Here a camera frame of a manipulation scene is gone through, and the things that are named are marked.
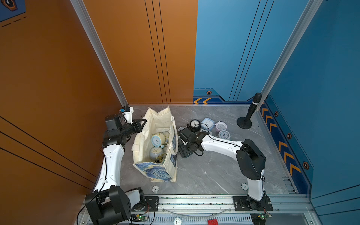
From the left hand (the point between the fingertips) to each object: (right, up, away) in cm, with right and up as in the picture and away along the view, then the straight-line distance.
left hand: (146, 119), depth 78 cm
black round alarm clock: (+30, -5, +24) cm, 39 cm away
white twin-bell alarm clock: (+20, -7, +21) cm, 30 cm away
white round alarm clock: (+49, -11, +18) cm, 54 cm away
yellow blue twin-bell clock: (+5, -13, +11) cm, 18 cm away
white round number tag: (+19, -47, -15) cm, 53 cm away
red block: (+36, -50, -11) cm, 62 cm away
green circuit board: (-1, -50, -8) cm, 51 cm away
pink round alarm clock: (+48, -6, +24) cm, 54 cm away
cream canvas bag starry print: (+3, -20, +9) cm, 22 cm away
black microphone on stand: (+69, -3, +29) cm, 75 cm away
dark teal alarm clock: (+22, -19, +1) cm, 29 cm away
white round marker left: (+5, -40, 0) cm, 40 cm away
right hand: (+22, -19, +11) cm, 32 cm away
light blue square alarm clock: (+41, -3, +27) cm, 49 cm away
